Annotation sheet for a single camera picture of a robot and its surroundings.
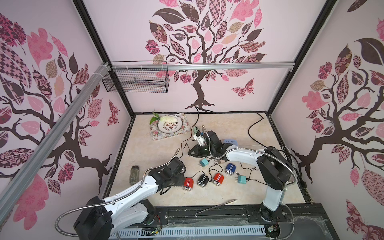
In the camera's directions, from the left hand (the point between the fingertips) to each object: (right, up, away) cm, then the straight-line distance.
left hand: (179, 182), depth 82 cm
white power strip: (+9, +28, +2) cm, 30 cm away
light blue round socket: (+34, +21, +19) cm, 44 cm away
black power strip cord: (+10, +46, +36) cm, 60 cm away
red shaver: (+5, -1, 0) cm, 5 cm away
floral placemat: (+1, +30, +29) cm, 42 cm away
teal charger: (+14, +9, +8) cm, 19 cm away
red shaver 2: (+22, +1, +1) cm, 22 cm away
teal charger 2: (+35, +1, +2) cm, 35 cm away
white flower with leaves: (-16, +38, +31) cm, 51 cm away
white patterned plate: (-10, +31, +28) cm, 43 cm away
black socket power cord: (+51, +32, +26) cm, 66 cm away
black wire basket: (-29, +64, +13) cm, 71 cm away
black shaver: (+13, 0, +1) cm, 13 cm away
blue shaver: (+30, +6, +6) cm, 31 cm away
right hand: (+4, +16, +3) cm, 17 cm away
